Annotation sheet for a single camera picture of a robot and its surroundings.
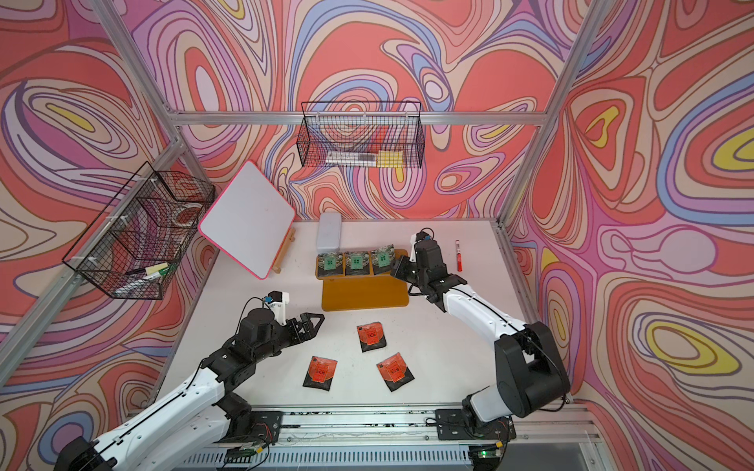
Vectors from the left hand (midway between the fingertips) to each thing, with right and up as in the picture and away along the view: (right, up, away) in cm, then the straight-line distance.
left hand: (317, 322), depth 79 cm
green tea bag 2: (+2, +15, +9) cm, 18 cm away
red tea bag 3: (+22, -15, +3) cm, 26 cm away
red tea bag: (+15, -7, +9) cm, 19 cm away
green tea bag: (+10, +16, +9) cm, 21 cm away
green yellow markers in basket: (-40, +14, -8) cm, 43 cm away
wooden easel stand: (-19, +14, +21) cm, 32 cm away
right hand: (+21, +14, +7) cm, 26 cm away
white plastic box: (-3, +26, +36) cm, 44 cm away
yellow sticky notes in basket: (+21, +48, +11) cm, 54 cm away
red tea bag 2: (0, -15, +3) cm, 16 cm away
